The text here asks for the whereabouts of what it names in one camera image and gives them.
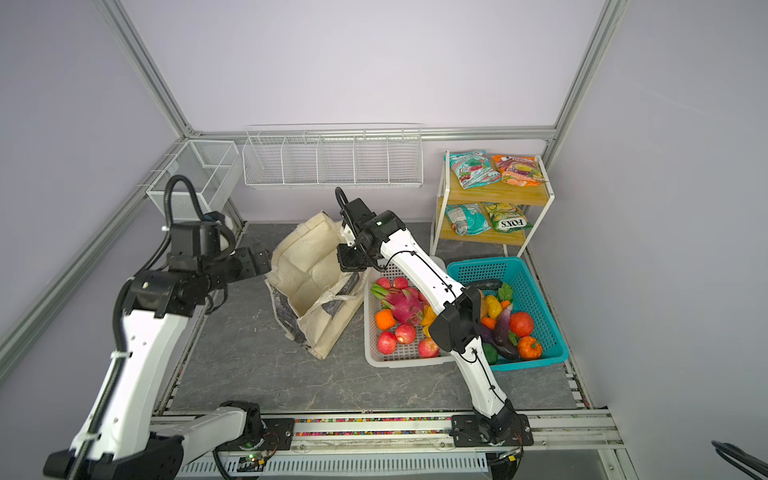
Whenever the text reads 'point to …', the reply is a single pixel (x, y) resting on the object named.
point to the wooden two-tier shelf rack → (534, 201)
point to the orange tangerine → (385, 319)
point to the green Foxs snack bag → (507, 217)
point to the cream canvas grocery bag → (315, 300)
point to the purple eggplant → (499, 334)
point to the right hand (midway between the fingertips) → (343, 270)
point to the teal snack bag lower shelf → (467, 219)
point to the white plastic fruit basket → (404, 355)
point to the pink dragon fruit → (406, 304)
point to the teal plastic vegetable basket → (527, 298)
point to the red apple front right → (428, 348)
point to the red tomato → (521, 324)
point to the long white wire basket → (333, 156)
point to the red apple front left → (387, 343)
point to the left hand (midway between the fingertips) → (252, 261)
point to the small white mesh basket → (215, 169)
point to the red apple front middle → (405, 334)
